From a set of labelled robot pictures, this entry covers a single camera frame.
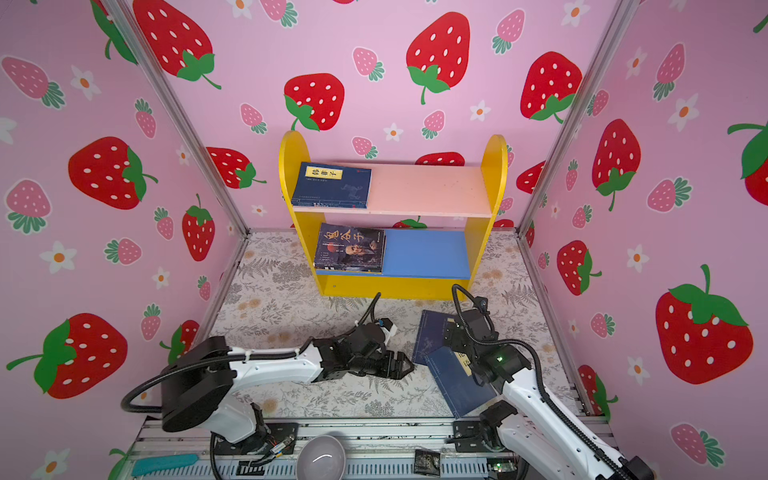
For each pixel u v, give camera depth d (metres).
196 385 0.44
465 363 0.84
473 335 0.59
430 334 0.94
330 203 0.70
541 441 0.56
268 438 0.73
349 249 0.91
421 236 1.02
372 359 0.68
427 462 0.69
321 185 0.73
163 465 0.70
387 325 0.77
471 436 0.74
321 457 0.70
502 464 0.71
